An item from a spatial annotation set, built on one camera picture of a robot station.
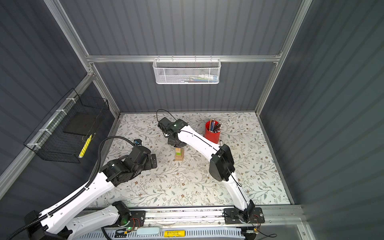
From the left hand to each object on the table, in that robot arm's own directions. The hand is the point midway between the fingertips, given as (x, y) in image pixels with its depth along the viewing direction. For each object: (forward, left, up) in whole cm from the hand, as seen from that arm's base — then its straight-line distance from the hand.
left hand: (148, 159), depth 76 cm
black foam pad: (+17, +34, +10) cm, 40 cm away
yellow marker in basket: (+3, +27, +10) cm, 29 cm away
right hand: (+11, -14, -4) cm, 19 cm away
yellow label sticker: (-31, -10, -15) cm, 36 cm away
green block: (+8, -15, -9) cm, 19 cm away
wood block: (+8, -16, -7) cm, 19 cm away
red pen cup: (+16, -36, 0) cm, 39 cm away
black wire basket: (+9, +40, +11) cm, 42 cm away
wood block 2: (+8, -15, -14) cm, 22 cm away
